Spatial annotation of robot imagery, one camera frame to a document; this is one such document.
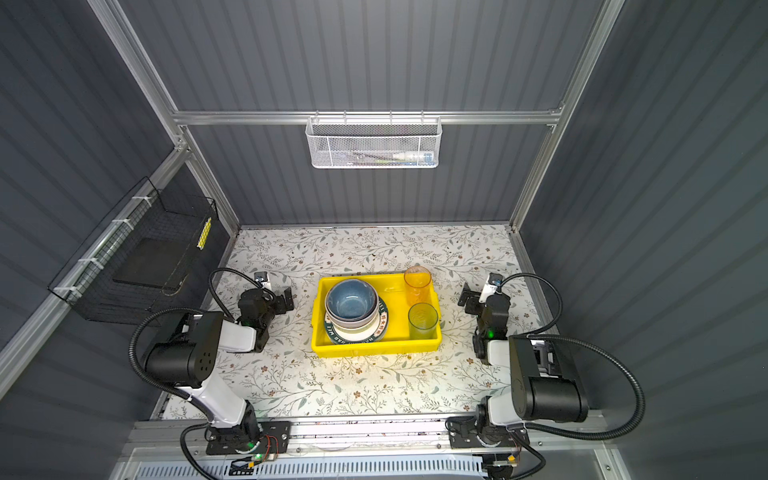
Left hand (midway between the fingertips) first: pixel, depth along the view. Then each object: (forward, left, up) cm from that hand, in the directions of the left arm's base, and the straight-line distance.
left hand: (273, 290), depth 97 cm
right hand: (-7, -68, +6) cm, 68 cm away
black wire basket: (-7, +24, +23) cm, 34 cm away
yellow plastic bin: (-17, -39, -5) cm, 43 cm away
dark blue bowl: (-8, -26, +5) cm, 28 cm away
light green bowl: (-18, -27, +1) cm, 33 cm away
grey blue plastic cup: (-14, -48, +1) cm, 50 cm away
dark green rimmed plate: (-12, -36, 0) cm, 38 cm away
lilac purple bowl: (-18, -27, +9) cm, 33 cm away
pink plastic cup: (-7, -46, +10) cm, 48 cm away
